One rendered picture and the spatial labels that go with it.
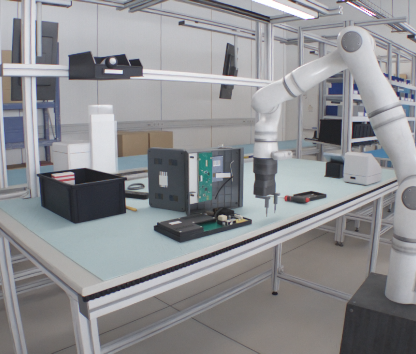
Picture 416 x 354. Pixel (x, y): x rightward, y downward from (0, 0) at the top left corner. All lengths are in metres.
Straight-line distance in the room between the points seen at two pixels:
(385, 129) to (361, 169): 0.84
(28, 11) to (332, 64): 1.14
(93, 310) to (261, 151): 0.65
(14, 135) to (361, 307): 4.20
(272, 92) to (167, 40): 5.37
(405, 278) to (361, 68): 0.55
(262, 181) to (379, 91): 0.43
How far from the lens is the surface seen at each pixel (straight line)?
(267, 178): 1.16
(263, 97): 1.12
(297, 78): 1.10
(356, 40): 1.03
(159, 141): 4.97
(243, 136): 7.71
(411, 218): 1.02
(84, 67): 1.47
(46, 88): 2.93
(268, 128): 1.14
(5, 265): 1.60
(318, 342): 2.42
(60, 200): 1.28
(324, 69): 1.11
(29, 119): 1.58
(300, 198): 1.41
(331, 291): 2.63
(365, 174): 1.83
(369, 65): 1.02
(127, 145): 4.69
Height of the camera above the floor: 1.34
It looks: 10 degrees down
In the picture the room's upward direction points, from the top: straight up
